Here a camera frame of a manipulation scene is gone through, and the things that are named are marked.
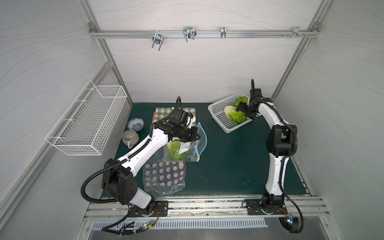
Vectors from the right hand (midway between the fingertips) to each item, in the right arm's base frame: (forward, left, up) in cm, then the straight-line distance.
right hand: (241, 110), depth 101 cm
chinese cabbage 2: (-3, +2, -3) cm, 5 cm away
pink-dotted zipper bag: (-44, +49, -11) cm, 67 cm away
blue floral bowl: (-8, +75, -8) cm, 76 cm away
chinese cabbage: (-32, +40, 0) cm, 51 cm away
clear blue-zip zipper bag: (-33, +29, +6) cm, 44 cm away
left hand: (-29, +27, +10) cm, 41 cm away
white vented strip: (-65, +36, -11) cm, 75 cm away
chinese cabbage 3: (+13, -2, -1) cm, 13 cm away
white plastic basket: (+6, +16, -7) cm, 19 cm away
